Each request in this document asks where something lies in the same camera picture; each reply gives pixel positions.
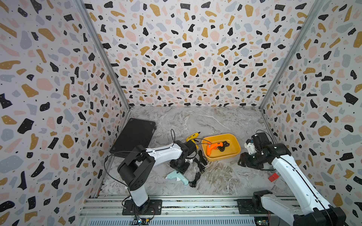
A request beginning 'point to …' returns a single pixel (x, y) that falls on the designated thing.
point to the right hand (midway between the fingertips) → (242, 163)
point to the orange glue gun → (221, 146)
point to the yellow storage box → (233, 149)
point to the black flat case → (136, 133)
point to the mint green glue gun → (179, 176)
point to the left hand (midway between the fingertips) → (182, 170)
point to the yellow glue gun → (193, 137)
